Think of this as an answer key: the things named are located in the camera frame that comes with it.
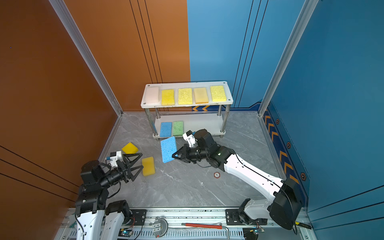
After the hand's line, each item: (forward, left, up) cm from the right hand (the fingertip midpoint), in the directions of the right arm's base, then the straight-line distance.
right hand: (171, 157), depth 67 cm
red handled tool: (-23, -15, -26) cm, 38 cm away
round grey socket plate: (-24, +5, -18) cm, 30 cm away
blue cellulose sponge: (+5, +2, -1) cm, 6 cm away
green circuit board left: (-25, +23, -26) cm, 43 cm away
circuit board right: (-25, -40, -26) cm, 54 cm away
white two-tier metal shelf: (+25, +1, +7) cm, 26 cm away
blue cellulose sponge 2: (+30, +10, -17) cm, 36 cm away
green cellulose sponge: (+31, +1, -17) cm, 35 cm away
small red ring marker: (+2, -23, -26) cm, 34 cm away
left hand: (-1, +13, -1) cm, 13 cm away
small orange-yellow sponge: (+7, +18, -22) cm, 30 cm away
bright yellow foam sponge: (+20, +34, -25) cm, 47 cm away
